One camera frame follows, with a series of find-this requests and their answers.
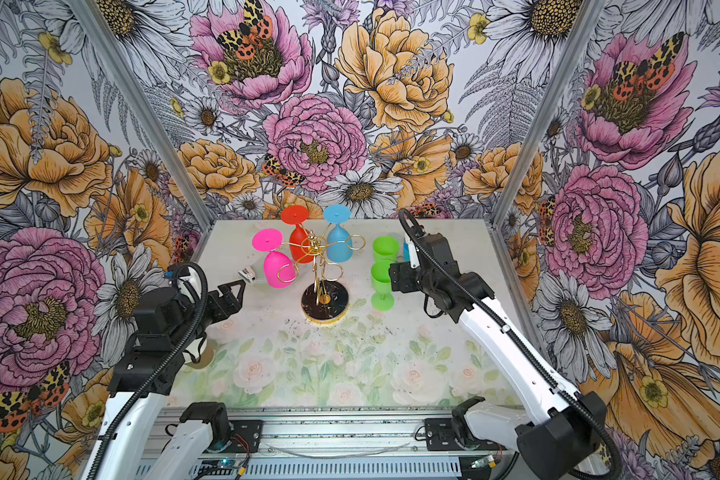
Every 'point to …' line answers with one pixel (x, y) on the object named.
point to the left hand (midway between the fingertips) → (233, 297)
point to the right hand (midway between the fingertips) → (405, 278)
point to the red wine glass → (300, 246)
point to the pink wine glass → (279, 271)
